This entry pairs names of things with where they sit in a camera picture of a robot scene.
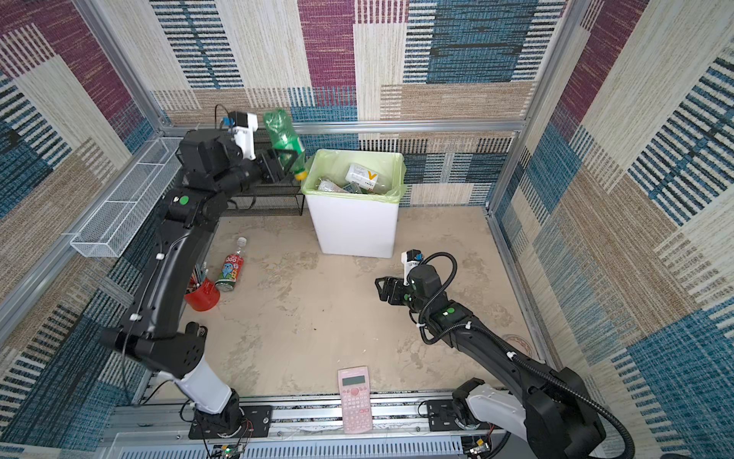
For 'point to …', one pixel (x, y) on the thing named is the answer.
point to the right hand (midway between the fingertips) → (389, 286)
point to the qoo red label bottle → (231, 268)
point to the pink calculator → (355, 390)
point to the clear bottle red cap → (328, 185)
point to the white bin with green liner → (354, 197)
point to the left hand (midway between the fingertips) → (291, 155)
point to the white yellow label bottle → (367, 178)
